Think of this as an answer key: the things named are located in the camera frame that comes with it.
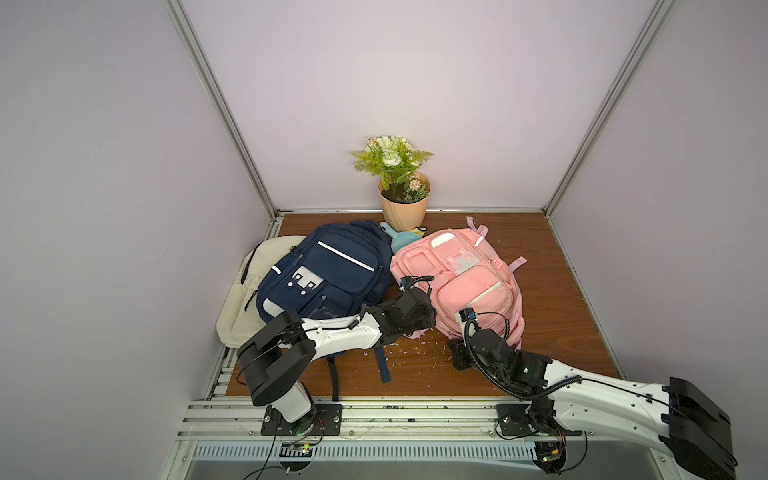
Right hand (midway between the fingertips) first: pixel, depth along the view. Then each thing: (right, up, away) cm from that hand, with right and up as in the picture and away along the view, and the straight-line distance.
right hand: (446, 332), depth 80 cm
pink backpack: (+10, +13, +15) cm, 23 cm away
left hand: (-1, +4, +4) cm, 6 cm away
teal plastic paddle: (-12, +26, +29) cm, 41 cm away
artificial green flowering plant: (-16, +52, +15) cm, 56 cm away
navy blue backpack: (-36, +15, +15) cm, 42 cm away
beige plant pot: (-10, +38, +21) cm, 44 cm away
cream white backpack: (-62, +1, +10) cm, 63 cm away
